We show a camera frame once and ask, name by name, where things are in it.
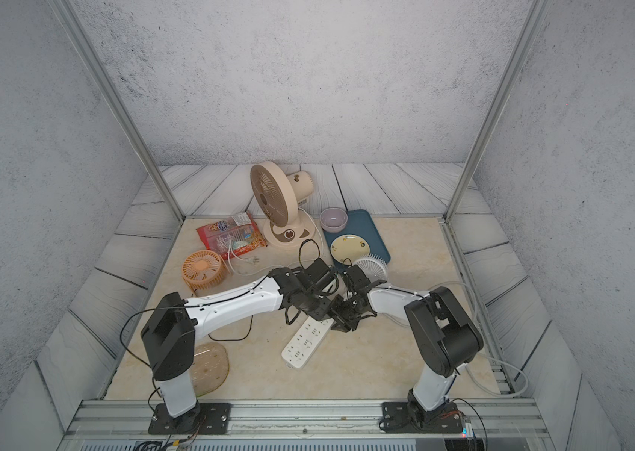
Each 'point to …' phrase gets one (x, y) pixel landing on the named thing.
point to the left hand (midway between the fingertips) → (327, 310)
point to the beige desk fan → (278, 196)
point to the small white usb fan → (374, 266)
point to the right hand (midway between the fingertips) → (326, 322)
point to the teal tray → (360, 224)
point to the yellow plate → (348, 249)
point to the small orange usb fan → (204, 270)
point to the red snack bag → (232, 238)
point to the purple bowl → (333, 220)
